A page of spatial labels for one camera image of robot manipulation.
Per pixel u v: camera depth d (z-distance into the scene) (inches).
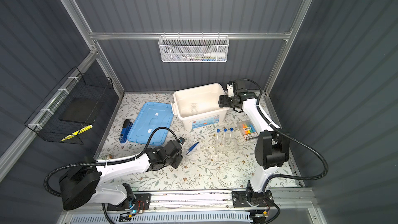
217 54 34.0
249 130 38.0
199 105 43.3
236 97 27.3
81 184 16.5
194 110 42.5
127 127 38.9
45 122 24.3
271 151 18.9
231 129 32.3
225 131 32.2
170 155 25.9
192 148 35.9
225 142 36.8
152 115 41.9
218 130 31.8
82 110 28.0
